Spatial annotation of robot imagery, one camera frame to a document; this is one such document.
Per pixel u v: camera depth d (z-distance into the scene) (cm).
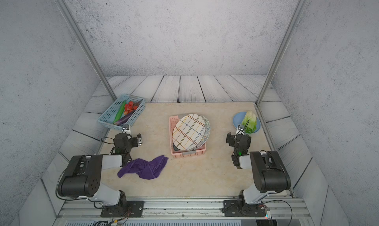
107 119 108
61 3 72
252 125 102
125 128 81
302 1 72
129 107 112
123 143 73
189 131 96
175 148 93
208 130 91
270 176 45
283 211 72
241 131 79
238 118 111
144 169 84
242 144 72
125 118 107
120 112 114
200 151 88
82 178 45
